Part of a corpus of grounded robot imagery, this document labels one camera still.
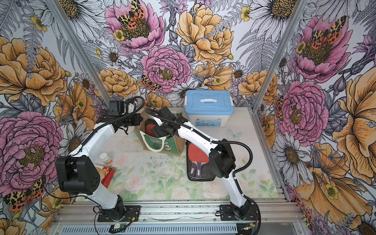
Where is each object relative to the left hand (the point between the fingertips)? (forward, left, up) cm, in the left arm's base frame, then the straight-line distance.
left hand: (142, 122), depth 88 cm
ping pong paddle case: (-22, -33, -17) cm, 43 cm away
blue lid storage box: (+14, -41, -2) cm, 44 cm away
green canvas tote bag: (-8, -18, -12) cm, 23 cm away
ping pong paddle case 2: (+3, -3, -5) cm, 7 cm away
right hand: (-4, -11, -3) cm, 12 cm away
